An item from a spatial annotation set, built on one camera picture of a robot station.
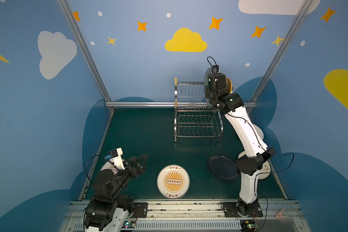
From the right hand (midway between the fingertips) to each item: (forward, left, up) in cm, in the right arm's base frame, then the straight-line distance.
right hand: (218, 83), depth 73 cm
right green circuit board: (-56, -18, -44) cm, 73 cm away
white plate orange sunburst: (-37, +22, -43) cm, 61 cm away
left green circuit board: (-59, +42, -43) cm, 84 cm away
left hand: (-35, +35, -16) cm, 52 cm away
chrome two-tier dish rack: (+12, +10, -39) cm, 42 cm away
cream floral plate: (-41, -15, -11) cm, 45 cm away
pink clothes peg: (-51, -35, -43) cm, 75 cm away
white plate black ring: (+3, -41, -43) cm, 59 cm away
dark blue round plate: (-26, -10, -46) cm, 54 cm away
